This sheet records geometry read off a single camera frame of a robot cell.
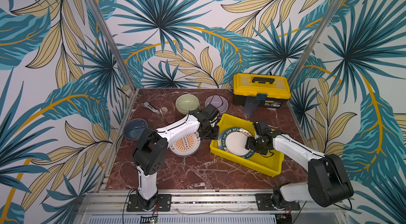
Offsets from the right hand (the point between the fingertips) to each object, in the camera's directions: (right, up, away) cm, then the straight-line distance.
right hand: (248, 147), depth 91 cm
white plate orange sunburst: (-36, +1, 0) cm, 36 cm away
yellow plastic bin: (+11, -8, -6) cm, 15 cm away
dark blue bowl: (-68, +10, +5) cm, 69 cm away
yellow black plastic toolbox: (+20, +36, +8) cm, 42 cm away
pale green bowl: (-37, +26, +16) cm, 48 cm away
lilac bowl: (-15, +26, +15) cm, 34 cm away
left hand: (-19, +6, -5) cm, 21 cm away
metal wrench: (-65, +25, +18) cm, 72 cm away
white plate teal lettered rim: (-9, +4, 0) cm, 9 cm away
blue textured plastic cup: (+5, +25, +11) cm, 27 cm away
